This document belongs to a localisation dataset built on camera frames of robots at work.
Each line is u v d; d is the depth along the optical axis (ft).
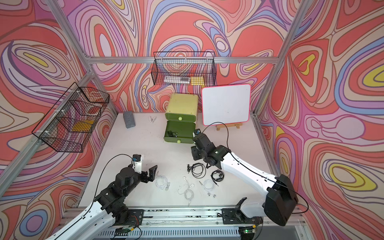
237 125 3.52
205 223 2.40
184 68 3.14
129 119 3.73
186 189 2.71
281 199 1.30
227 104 3.27
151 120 3.70
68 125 2.41
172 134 3.23
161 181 2.82
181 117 2.98
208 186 2.74
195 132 2.32
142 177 2.28
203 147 1.93
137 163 2.23
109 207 1.81
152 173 2.36
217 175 2.88
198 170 2.96
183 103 3.21
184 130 3.21
